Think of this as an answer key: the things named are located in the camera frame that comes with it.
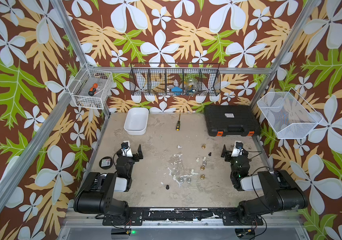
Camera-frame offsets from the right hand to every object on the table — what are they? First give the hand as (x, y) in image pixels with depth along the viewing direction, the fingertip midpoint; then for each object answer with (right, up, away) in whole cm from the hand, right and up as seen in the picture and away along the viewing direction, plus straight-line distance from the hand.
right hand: (232, 145), depth 90 cm
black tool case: (+7, +16, +19) cm, 26 cm away
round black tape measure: (-78, -11, +1) cm, 78 cm away
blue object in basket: (-33, +35, +5) cm, 49 cm away
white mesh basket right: (+28, +17, -8) cm, 34 cm away
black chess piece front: (-39, -23, -7) cm, 46 cm away
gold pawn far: (-15, -2, +11) cm, 19 cm away
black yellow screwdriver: (-31, +14, +24) cm, 42 cm away
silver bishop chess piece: (-32, -19, -6) cm, 37 cm away
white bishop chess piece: (-20, -10, +4) cm, 23 cm away
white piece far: (-32, -2, +12) cm, 34 cm away
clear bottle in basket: (-25, +39, +4) cm, 46 cm away
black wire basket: (-35, +43, +9) cm, 56 cm away
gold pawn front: (-19, -18, -3) cm, 26 cm away
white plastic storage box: (-64, +16, +23) cm, 70 cm away
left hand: (-61, +1, -1) cm, 61 cm away
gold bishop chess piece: (-18, -14, 0) cm, 23 cm away
